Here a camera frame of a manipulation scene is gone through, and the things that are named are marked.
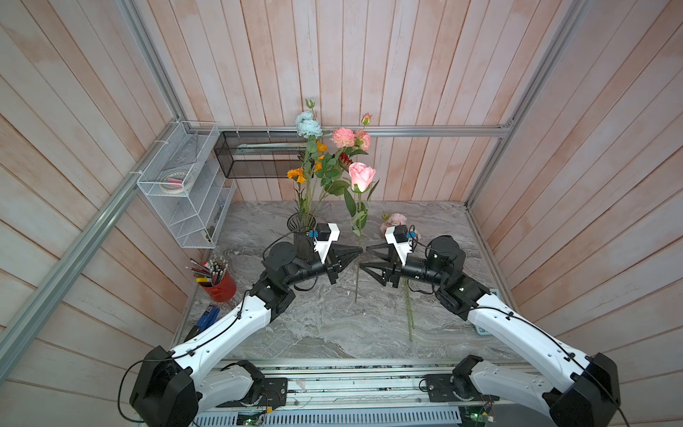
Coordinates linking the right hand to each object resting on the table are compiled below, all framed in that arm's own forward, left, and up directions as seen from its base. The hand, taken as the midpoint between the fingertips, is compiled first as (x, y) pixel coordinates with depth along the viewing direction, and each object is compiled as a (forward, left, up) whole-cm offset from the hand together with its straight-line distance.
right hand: (364, 257), depth 67 cm
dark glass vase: (+21, +20, -11) cm, 31 cm away
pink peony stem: (0, -17, -31) cm, 35 cm away
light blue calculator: (+4, -46, -27) cm, 54 cm away
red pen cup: (+2, +46, -15) cm, 48 cm away
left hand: (-1, +1, +3) cm, 3 cm away
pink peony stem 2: (+30, -13, -19) cm, 38 cm away
